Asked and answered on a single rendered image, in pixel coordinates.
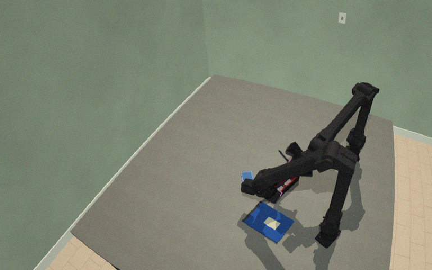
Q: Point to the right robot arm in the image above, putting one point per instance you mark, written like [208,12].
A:
[363,95]

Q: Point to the red glasses case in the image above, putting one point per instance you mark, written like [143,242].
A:
[293,181]

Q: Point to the blue notebook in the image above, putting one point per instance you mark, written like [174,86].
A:
[268,221]

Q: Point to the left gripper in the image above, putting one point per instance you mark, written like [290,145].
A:
[274,199]

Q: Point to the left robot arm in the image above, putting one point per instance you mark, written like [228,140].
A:
[331,155]

